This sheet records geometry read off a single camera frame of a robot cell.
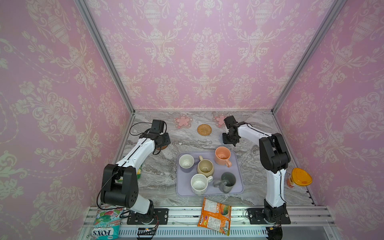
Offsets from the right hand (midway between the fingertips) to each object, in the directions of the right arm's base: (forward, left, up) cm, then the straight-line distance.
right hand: (227, 141), depth 102 cm
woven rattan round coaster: (+11, +14, 0) cm, 18 cm away
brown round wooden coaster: (-2, +44, -1) cm, 44 cm away
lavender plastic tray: (-25, +30, 0) cm, 39 cm away
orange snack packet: (-44, +14, +1) cm, 46 cm away
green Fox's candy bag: (-21, +56, 0) cm, 60 cm away
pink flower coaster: (+20, +3, -1) cm, 21 cm away
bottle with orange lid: (-30, -31, +8) cm, 44 cm away
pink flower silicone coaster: (+19, +30, 0) cm, 36 cm away
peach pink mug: (-11, +5, +1) cm, 12 cm away
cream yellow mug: (-18, +17, 0) cm, 24 cm away
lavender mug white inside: (-15, +28, +2) cm, 32 cm away
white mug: (-28, +20, +1) cm, 34 cm away
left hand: (-4, +39, +10) cm, 41 cm away
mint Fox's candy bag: (-45, +65, +3) cm, 79 cm away
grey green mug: (-27, +5, +1) cm, 28 cm away
